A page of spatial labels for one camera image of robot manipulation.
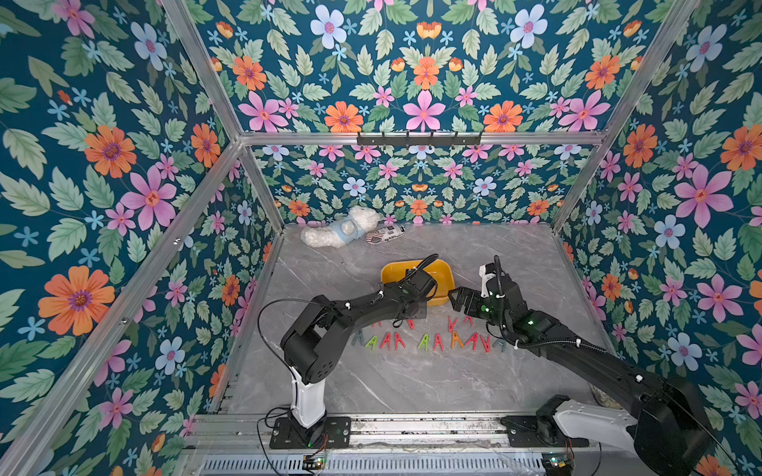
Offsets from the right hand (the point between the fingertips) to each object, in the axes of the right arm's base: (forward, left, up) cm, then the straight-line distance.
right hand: (460, 294), depth 82 cm
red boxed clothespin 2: (-10, -1, +5) cm, 11 cm away
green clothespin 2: (-8, +10, -15) cm, 19 cm away
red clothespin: (-2, +14, -15) cm, 21 cm away
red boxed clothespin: (-2, +1, -16) cm, 16 cm away
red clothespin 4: (-7, +6, -15) cm, 17 cm away
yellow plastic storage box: (+17, +5, -11) cm, 21 cm away
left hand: (+2, +11, -11) cm, 16 cm away
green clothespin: (-9, +26, -14) cm, 31 cm away
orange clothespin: (-7, 0, -14) cm, 16 cm away
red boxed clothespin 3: (-8, -9, -16) cm, 20 cm away
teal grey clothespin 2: (-18, -6, +10) cm, 22 cm away
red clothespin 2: (-8, +21, -15) cm, 27 cm away
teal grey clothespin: (-7, +30, -15) cm, 34 cm away
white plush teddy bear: (+35, +34, -5) cm, 49 cm away
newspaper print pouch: (+36, +22, -11) cm, 43 cm away
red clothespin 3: (-8, +18, -15) cm, 25 cm away
